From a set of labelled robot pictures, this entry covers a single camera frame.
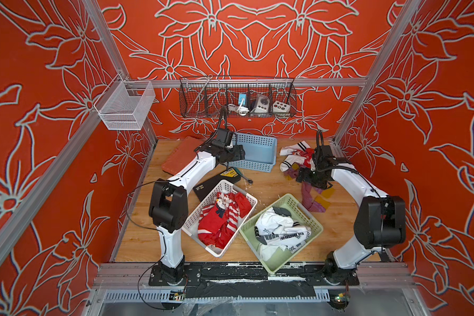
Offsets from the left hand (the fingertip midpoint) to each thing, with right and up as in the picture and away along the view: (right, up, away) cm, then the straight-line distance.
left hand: (239, 151), depth 91 cm
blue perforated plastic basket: (+13, 0, +22) cm, 25 cm away
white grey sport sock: (+15, -32, -11) cm, 37 cm away
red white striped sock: (-3, -28, -7) cm, 30 cm away
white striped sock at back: (+29, +2, +19) cm, 35 cm away
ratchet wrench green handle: (+6, -15, +8) cm, 18 cm away
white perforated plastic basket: (-8, -20, +4) cm, 22 cm away
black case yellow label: (-5, -12, +10) cm, 16 cm away
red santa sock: (-11, -32, -13) cm, 37 cm away
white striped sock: (+28, -4, +12) cm, 31 cm away
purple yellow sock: (+28, -11, +10) cm, 32 cm away
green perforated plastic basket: (+13, -43, -14) cm, 48 cm away
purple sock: (+32, -23, +1) cm, 39 cm away
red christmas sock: (+2, -25, -4) cm, 25 cm away
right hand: (+29, -13, -1) cm, 32 cm away
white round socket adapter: (+11, +22, +1) cm, 25 cm away
